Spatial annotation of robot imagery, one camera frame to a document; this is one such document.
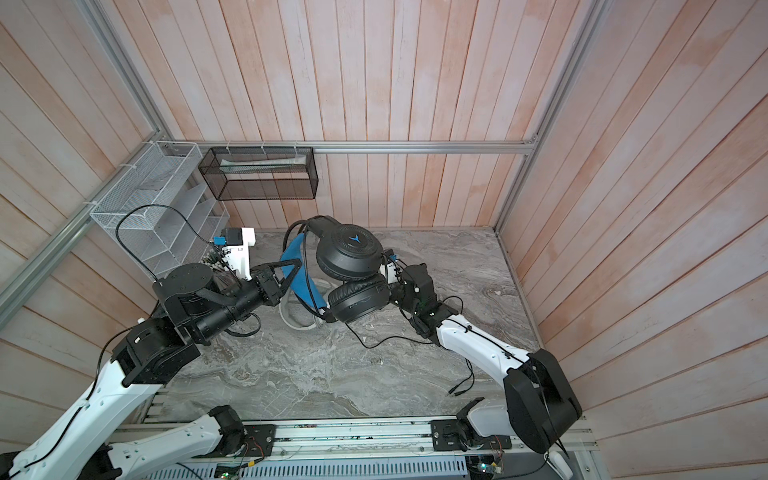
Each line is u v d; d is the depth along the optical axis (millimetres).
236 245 481
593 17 688
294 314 969
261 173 1048
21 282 528
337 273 408
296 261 558
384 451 729
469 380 836
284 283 536
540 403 417
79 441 366
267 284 471
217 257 903
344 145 976
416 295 602
